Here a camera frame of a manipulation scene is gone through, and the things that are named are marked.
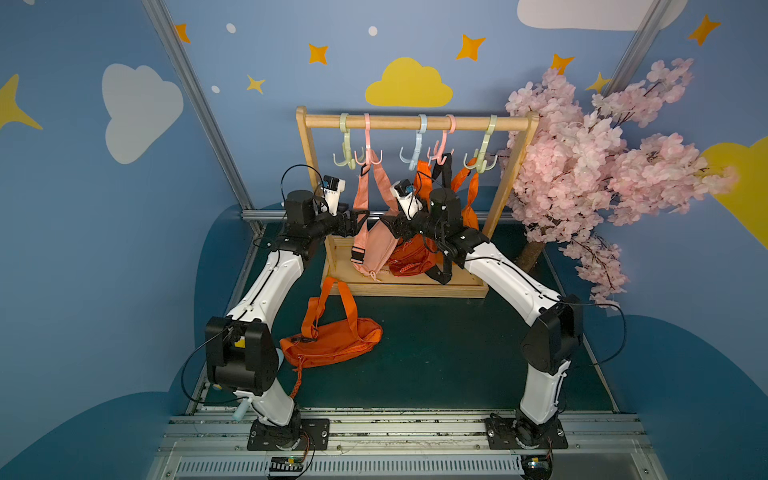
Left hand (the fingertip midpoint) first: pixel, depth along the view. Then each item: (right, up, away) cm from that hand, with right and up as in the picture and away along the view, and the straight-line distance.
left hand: (358, 204), depth 81 cm
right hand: (+10, 0, -1) cm, 10 cm away
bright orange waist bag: (+33, -2, +8) cm, 34 cm away
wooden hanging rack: (-10, -21, +27) cm, 35 cm away
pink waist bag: (+3, -12, +23) cm, 26 cm away
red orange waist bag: (+17, -13, +14) cm, 26 cm away
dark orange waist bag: (-9, -38, +9) cm, 40 cm away
